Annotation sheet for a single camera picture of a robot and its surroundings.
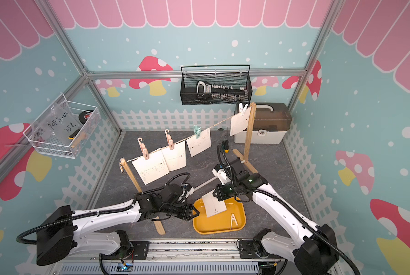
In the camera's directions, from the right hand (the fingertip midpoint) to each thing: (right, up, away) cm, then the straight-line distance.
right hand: (215, 193), depth 76 cm
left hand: (-9, -11, +1) cm, 14 cm away
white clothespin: (+9, -14, +6) cm, 17 cm away
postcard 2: (-22, +13, -16) cm, 31 cm away
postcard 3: (-7, +21, -9) cm, 24 cm away
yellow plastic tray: (+3, -16, +6) cm, 17 cm away
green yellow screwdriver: (+8, +21, +33) cm, 40 cm away
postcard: (-1, -6, 0) cm, 6 cm away
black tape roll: (-62, +35, +5) cm, 71 cm away
